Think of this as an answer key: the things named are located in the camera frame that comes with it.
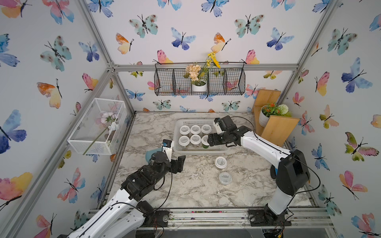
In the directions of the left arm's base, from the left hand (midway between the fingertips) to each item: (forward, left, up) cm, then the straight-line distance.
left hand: (179, 154), depth 72 cm
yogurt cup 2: (+26, -8, -14) cm, 30 cm away
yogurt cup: (+26, -1, -14) cm, 29 cm away
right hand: (+14, -19, -7) cm, 25 cm away
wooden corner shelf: (+15, -54, -1) cm, 56 cm away
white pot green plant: (+27, -54, +3) cm, 60 cm away
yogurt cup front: (+19, -8, -15) cm, 25 cm away
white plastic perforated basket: (+15, -8, -21) cm, 27 cm away
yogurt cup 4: (+18, -1, -15) cm, 23 cm away
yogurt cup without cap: (-6, -24, -17) cm, 30 cm away
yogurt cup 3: (+27, -15, -15) cm, 35 cm away
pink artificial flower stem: (+15, +34, +11) cm, 39 cm away
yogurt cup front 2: (+16, -14, -13) cm, 25 cm away
